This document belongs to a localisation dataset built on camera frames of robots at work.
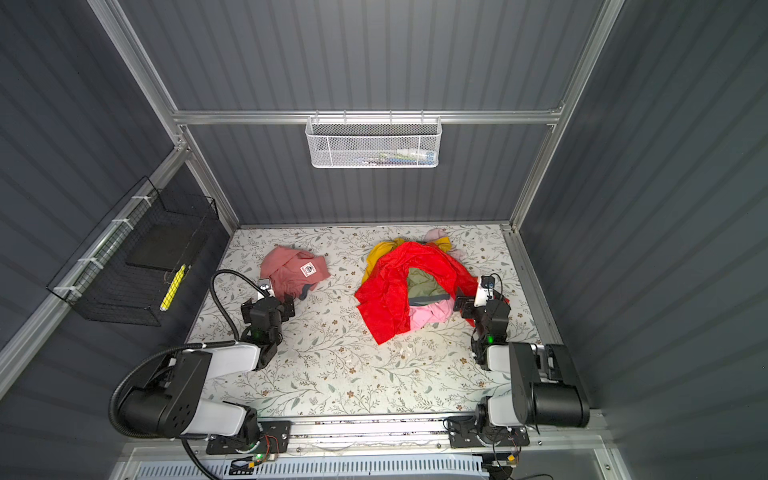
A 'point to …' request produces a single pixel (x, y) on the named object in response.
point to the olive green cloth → (423, 289)
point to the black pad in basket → (168, 246)
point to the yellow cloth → (381, 251)
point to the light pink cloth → (434, 312)
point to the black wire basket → (125, 270)
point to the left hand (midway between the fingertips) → (266, 298)
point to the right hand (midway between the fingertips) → (479, 290)
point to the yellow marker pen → (172, 289)
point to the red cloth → (384, 297)
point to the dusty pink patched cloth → (292, 272)
